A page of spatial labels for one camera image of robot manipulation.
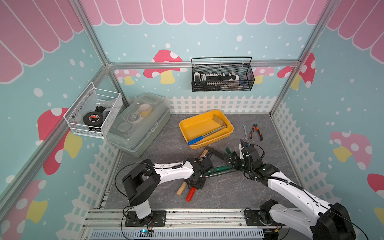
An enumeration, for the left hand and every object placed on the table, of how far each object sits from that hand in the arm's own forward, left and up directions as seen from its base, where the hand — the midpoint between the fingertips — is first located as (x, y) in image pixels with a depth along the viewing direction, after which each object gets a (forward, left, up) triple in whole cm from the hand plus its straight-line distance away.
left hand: (195, 187), depth 84 cm
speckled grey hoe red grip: (-5, +3, +4) cm, 7 cm away
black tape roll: (+21, +49, +34) cm, 63 cm away
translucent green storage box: (+39, +36, +15) cm, 55 cm away
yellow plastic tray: (+45, -1, 0) cm, 45 cm away
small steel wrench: (+36, -35, 0) cm, 50 cm away
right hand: (+12, -19, +10) cm, 25 cm away
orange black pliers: (+44, -44, 0) cm, 62 cm away
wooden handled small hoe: (-1, +6, +5) cm, 8 cm away
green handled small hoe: (+11, -16, +2) cm, 19 cm away
